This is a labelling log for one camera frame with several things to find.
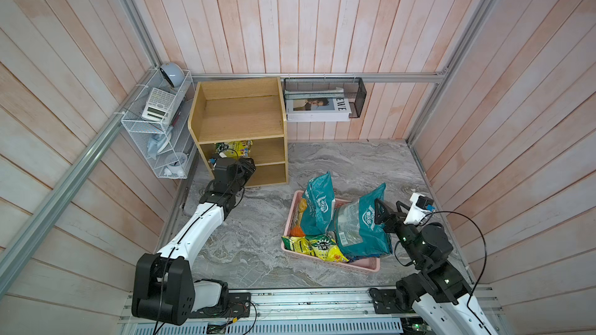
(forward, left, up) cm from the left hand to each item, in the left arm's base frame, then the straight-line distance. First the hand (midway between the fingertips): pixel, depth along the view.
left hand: (252, 164), depth 85 cm
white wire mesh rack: (0, +26, +7) cm, 27 cm away
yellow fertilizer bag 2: (-26, -17, -10) cm, 33 cm away
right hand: (-16, -45, +3) cm, 48 cm away
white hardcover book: (+26, -25, +8) cm, 37 cm away
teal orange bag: (-21, -22, +5) cm, 31 cm away
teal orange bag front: (-26, -35, -1) cm, 44 cm away
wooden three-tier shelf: (+22, +6, +8) cm, 24 cm away
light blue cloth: (+5, +35, +8) cm, 36 cm away
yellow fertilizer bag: (+8, +7, -1) cm, 11 cm away
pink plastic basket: (-30, -43, -19) cm, 56 cm away
